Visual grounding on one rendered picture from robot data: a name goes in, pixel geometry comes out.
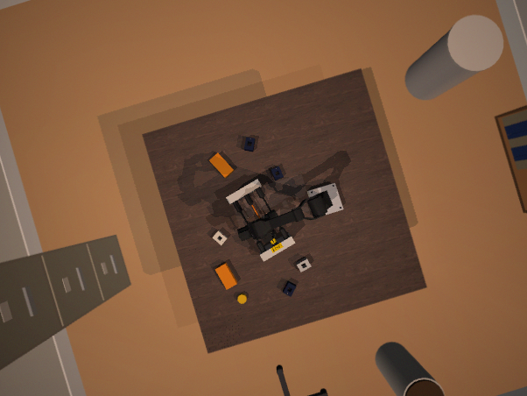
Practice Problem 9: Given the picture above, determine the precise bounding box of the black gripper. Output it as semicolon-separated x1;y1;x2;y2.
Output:
264;209;278;219

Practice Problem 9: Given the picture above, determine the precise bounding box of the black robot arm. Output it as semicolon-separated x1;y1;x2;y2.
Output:
237;191;333;243

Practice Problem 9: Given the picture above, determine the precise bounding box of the orange rectangular block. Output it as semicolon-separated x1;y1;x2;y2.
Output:
215;263;237;290
209;153;235;178

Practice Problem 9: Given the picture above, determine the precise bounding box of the yellow cylinder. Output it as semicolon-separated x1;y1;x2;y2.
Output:
237;293;247;304

